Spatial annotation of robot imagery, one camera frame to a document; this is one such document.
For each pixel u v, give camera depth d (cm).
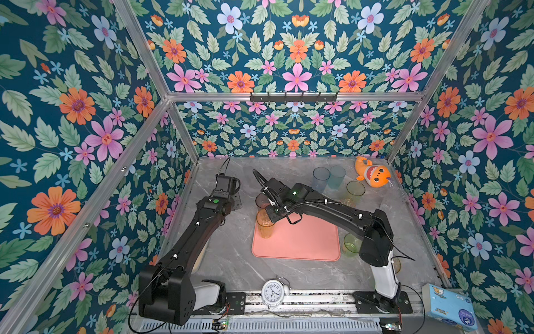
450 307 69
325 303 75
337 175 99
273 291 73
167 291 40
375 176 102
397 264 76
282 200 61
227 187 64
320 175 98
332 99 91
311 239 89
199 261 81
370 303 71
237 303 74
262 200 86
